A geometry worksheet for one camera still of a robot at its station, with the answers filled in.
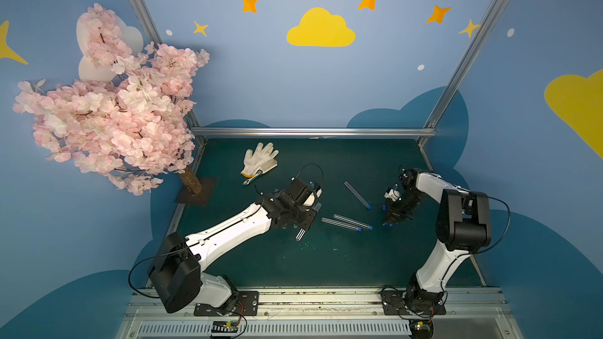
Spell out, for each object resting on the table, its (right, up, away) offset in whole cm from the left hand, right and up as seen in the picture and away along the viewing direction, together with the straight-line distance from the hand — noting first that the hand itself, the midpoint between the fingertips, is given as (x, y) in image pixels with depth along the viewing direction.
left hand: (313, 213), depth 80 cm
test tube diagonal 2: (+12, -7, +12) cm, 18 cm away
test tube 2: (+20, +3, +21) cm, 29 cm away
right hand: (+31, -5, +11) cm, 33 cm away
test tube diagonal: (+17, -6, +13) cm, 22 cm away
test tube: (-4, -7, -2) cm, 8 cm away
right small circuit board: (+34, -35, -7) cm, 50 cm away
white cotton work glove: (-23, +20, +34) cm, 45 cm away
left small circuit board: (-29, -34, -8) cm, 45 cm away
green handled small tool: (-29, +9, +24) cm, 39 cm away
